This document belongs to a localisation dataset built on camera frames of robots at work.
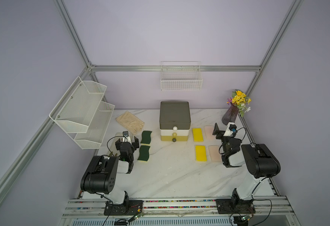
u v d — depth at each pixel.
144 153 0.93
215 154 0.87
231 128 0.76
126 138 0.78
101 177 0.45
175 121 0.86
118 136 0.77
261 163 0.51
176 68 0.93
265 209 0.73
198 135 1.04
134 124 1.11
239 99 0.91
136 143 0.87
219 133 0.82
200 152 0.95
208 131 1.01
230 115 1.03
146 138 1.01
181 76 1.07
